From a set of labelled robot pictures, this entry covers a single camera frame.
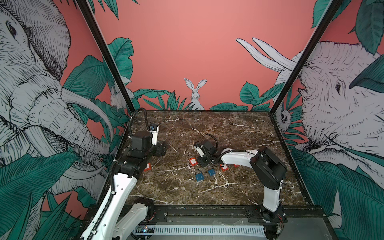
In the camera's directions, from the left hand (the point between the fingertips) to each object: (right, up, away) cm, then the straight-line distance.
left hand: (157, 138), depth 73 cm
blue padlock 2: (+29, -22, +15) cm, 39 cm away
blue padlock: (+21, -24, +13) cm, 34 cm away
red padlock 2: (-9, -19, +15) cm, 26 cm away
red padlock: (+17, -16, +18) cm, 30 cm away
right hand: (+20, -15, +19) cm, 31 cm away
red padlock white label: (+37, -19, +16) cm, 45 cm away
